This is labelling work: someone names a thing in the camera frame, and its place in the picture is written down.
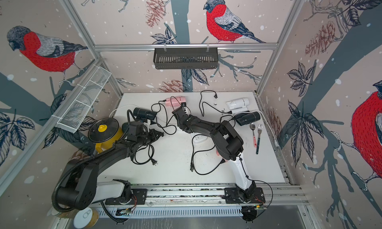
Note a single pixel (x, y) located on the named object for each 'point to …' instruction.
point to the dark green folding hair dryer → (244, 118)
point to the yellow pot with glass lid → (104, 132)
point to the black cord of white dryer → (229, 112)
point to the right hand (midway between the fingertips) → (184, 116)
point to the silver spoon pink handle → (252, 127)
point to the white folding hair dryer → (238, 105)
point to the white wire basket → (73, 117)
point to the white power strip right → (200, 140)
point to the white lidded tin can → (86, 218)
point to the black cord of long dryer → (153, 151)
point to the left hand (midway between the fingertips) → (163, 130)
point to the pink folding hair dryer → (181, 99)
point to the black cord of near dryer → (192, 166)
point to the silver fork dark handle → (259, 128)
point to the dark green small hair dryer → (144, 113)
